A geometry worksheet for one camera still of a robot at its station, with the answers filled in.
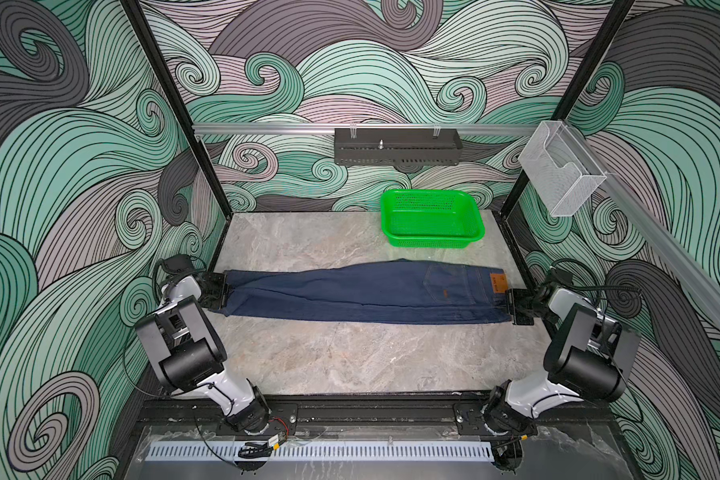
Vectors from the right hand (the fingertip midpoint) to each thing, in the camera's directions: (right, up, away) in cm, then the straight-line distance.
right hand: (499, 300), depth 91 cm
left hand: (-83, +6, 0) cm, 83 cm away
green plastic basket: (-16, +27, +23) cm, 39 cm away
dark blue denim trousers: (-30, +1, +9) cm, 32 cm away
